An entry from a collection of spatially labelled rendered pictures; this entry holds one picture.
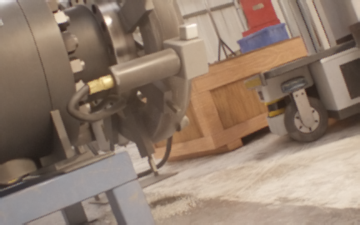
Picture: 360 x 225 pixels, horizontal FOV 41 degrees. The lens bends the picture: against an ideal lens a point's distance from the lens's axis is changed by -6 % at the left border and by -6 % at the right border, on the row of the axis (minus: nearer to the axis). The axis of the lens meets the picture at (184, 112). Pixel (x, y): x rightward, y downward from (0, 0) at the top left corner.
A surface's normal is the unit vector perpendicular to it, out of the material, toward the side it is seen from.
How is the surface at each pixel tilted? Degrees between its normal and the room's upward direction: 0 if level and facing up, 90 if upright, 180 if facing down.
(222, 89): 90
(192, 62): 113
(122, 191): 90
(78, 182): 90
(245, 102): 90
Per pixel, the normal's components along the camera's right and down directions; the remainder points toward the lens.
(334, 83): -0.03, 0.02
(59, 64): 0.51, 0.04
